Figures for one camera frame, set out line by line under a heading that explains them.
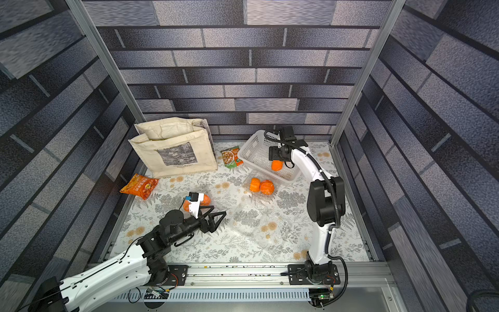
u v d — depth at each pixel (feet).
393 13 2.32
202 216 2.21
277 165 3.35
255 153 3.73
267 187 3.09
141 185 3.14
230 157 3.61
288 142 2.25
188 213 2.20
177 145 2.84
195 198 2.22
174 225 1.89
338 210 1.45
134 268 1.75
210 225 2.18
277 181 3.13
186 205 2.20
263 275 2.49
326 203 1.69
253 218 2.93
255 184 3.12
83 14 2.32
